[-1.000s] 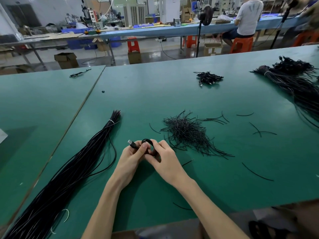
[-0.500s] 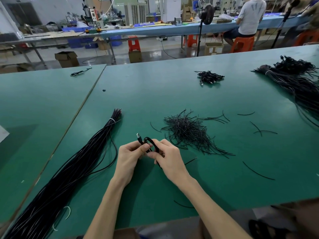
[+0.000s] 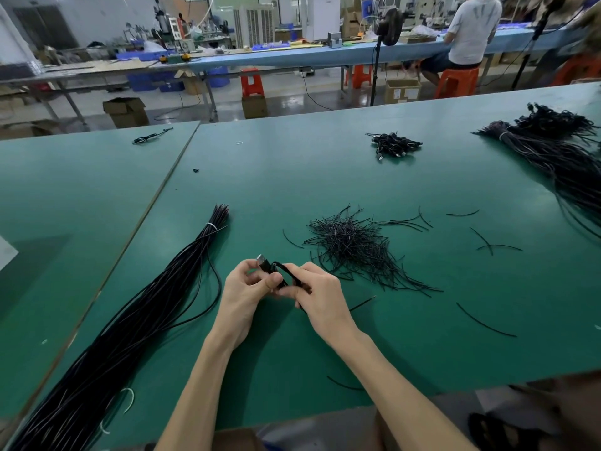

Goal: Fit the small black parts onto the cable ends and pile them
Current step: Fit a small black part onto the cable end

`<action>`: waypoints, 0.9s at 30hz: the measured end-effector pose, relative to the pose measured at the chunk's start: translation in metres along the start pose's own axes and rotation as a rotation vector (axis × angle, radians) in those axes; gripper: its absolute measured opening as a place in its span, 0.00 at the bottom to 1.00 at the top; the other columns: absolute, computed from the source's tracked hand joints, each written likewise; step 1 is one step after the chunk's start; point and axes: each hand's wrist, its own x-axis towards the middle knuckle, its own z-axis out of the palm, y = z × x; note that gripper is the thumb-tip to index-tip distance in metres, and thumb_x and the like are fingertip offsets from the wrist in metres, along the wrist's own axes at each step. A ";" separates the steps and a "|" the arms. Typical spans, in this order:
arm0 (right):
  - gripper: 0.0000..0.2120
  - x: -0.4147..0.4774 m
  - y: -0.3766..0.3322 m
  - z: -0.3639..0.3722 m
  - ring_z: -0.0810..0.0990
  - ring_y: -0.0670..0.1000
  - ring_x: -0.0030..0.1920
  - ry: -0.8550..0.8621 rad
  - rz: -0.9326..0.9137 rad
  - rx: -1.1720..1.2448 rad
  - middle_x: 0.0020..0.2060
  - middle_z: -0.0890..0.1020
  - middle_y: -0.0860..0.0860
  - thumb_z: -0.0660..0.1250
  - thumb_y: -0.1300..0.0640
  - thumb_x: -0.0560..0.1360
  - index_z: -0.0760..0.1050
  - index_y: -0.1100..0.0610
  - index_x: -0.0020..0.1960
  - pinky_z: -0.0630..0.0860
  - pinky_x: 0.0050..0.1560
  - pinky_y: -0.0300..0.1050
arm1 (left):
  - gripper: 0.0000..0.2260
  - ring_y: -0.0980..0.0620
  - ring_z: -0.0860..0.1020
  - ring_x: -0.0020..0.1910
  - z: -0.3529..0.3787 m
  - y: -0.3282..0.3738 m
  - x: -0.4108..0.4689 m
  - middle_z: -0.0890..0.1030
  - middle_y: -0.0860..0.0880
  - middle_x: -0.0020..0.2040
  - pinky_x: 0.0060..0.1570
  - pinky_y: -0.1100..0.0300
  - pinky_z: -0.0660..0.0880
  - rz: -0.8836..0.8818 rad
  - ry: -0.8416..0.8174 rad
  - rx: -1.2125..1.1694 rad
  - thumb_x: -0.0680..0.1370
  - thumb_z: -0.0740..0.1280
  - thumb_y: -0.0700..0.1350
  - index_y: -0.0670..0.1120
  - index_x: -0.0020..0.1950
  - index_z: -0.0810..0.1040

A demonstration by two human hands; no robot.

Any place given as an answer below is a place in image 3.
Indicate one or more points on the person's left forearm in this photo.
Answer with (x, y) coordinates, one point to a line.
(202, 399)

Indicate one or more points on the red plastic stool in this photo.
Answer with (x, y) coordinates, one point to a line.
(252, 82)

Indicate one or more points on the person's right hand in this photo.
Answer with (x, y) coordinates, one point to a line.
(324, 305)

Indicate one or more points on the black sandal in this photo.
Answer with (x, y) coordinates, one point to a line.
(502, 432)

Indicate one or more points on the long blue workbench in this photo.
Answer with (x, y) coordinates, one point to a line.
(310, 56)

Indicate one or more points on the black tripod stand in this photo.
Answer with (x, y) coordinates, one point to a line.
(537, 37)

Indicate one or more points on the person's right forearm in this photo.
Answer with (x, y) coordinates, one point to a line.
(404, 399)

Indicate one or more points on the orange plastic stool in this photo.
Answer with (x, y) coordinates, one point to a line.
(578, 68)
(457, 82)
(361, 77)

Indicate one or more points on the black fan on stand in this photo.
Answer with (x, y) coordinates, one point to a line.
(392, 25)

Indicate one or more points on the small cardboard box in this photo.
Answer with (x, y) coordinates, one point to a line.
(254, 107)

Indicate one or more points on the large white box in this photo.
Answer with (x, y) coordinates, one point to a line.
(7, 253)

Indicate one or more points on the person's right leg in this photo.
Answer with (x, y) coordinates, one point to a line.
(578, 408)

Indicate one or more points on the person's left hand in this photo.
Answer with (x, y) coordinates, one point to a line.
(239, 300)

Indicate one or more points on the open cardboard box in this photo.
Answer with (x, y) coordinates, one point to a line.
(125, 112)

